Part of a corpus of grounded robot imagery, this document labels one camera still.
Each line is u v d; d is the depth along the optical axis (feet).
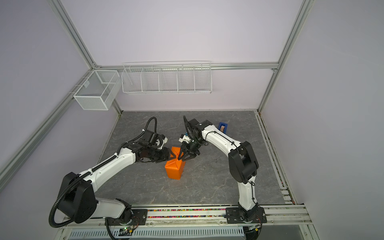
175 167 2.54
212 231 2.32
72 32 2.52
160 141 2.47
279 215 2.48
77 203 1.35
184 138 2.65
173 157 2.63
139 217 2.43
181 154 2.53
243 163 1.64
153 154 2.29
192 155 2.46
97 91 3.16
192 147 2.42
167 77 3.20
